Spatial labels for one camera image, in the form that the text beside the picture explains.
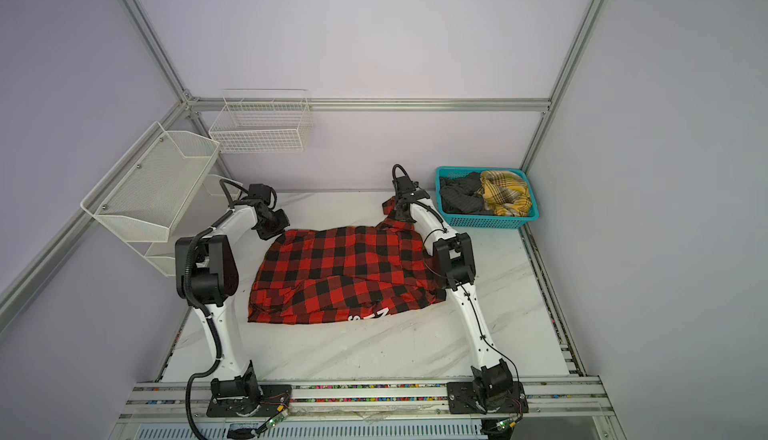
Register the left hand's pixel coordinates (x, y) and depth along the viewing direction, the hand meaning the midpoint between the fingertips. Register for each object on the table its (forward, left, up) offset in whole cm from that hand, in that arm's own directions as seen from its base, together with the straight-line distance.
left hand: (283, 228), depth 102 cm
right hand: (+11, -44, -3) cm, 46 cm away
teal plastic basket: (+4, -71, +1) cm, 71 cm away
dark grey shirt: (+14, -64, +4) cm, 66 cm away
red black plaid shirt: (-15, -22, -5) cm, 27 cm away
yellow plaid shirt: (+11, -78, +7) cm, 79 cm away
